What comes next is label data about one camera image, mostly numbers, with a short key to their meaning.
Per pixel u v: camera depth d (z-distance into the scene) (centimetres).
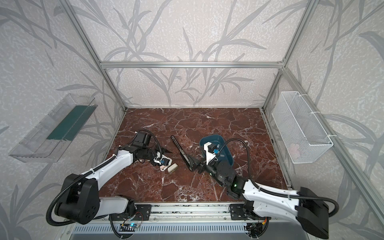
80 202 41
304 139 61
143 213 73
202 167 61
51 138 64
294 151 72
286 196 45
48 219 38
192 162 63
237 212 73
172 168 86
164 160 69
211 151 60
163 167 87
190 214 75
